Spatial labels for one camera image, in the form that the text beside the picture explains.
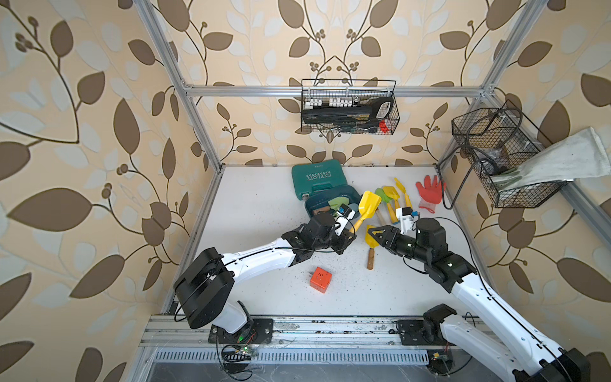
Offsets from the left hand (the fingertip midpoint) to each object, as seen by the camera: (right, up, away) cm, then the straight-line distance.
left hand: (355, 236), depth 78 cm
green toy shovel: (+17, +13, +31) cm, 38 cm away
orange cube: (-11, -15, +3) cm, 19 cm away
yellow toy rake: (+28, +16, +31) cm, 45 cm away
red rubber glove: (+41, +13, +32) cm, 53 cm away
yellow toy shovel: (+5, +11, +1) cm, 12 cm away
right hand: (+5, +1, -2) cm, 5 cm away
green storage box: (-13, +19, +30) cm, 38 cm away
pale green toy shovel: (-4, +9, +29) cm, 31 cm away
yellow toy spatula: (+22, +13, +30) cm, 39 cm away
